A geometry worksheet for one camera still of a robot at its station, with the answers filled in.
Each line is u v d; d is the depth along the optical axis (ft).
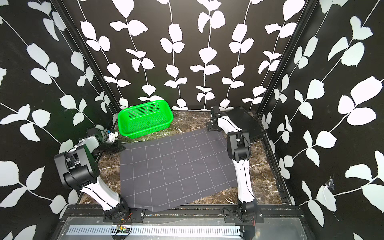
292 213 2.52
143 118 3.76
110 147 2.68
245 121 4.14
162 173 2.91
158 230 2.30
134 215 2.43
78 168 1.61
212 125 3.19
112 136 2.88
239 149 2.09
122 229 2.31
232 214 2.40
